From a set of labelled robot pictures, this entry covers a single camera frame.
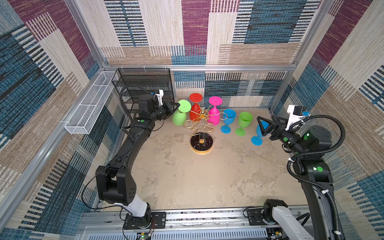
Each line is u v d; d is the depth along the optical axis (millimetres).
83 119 914
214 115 877
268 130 542
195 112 794
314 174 435
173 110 727
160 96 723
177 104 774
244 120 929
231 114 985
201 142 992
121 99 668
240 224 735
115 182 431
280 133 540
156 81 1051
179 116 844
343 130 434
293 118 518
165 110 691
